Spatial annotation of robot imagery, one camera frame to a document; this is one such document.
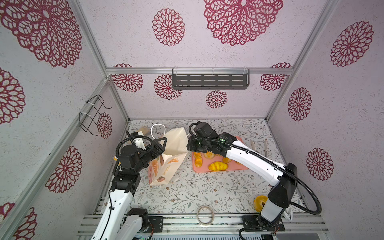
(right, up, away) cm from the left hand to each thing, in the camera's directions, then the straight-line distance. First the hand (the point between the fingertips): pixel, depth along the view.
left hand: (163, 144), depth 72 cm
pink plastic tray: (+26, -13, +22) cm, 37 cm away
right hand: (+11, +1, +3) cm, 11 cm away
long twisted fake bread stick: (+18, -11, +23) cm, 32 cm away
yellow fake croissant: (+30, -15, +18) cm, 38 cm away
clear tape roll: (+24, -39, +3) cm, 45 cm away
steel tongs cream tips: (+57, -5, +29) cm, 64 cm away
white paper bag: (+1, -12, +2) cm, 12 cm away
